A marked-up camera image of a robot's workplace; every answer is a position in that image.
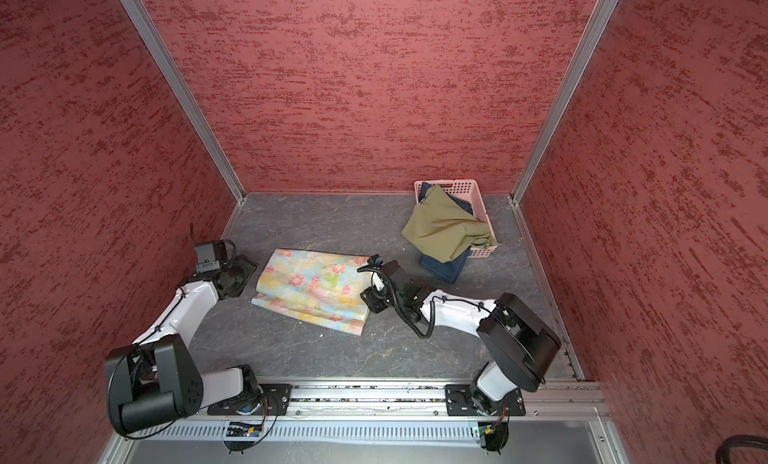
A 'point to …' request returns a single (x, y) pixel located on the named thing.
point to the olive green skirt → (443, 228)
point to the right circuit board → (486, 428)
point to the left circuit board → (242, 429)
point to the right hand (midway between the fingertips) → (367, 298)
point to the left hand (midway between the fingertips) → (255, 274)
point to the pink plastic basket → (469, 191)
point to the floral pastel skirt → (323, 287)
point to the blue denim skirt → (447, 272)
